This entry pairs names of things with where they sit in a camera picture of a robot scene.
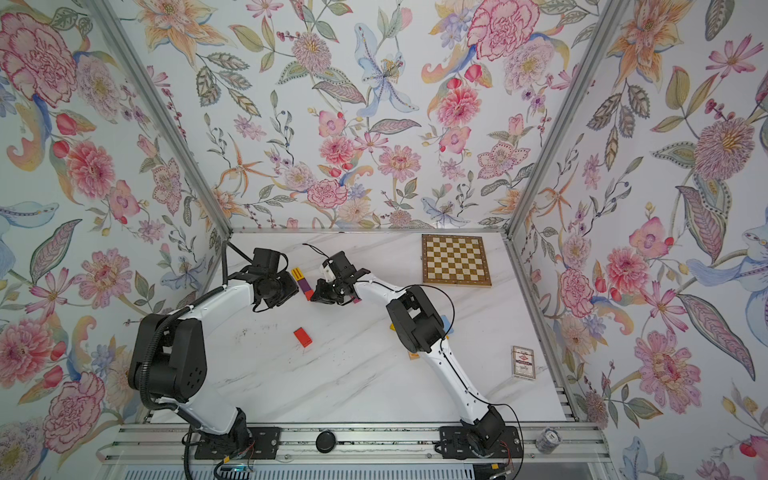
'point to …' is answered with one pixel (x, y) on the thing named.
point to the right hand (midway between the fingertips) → (311, 296)
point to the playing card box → (523, 362)
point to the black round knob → (325, 442)
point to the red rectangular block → (302, 337)
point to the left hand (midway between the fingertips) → (303, 285)
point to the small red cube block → (309, 294)
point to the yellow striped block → (297, 274)
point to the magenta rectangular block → (357, 300)
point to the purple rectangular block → (304, 284)
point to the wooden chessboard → (454, 261)
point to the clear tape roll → (549, 441)
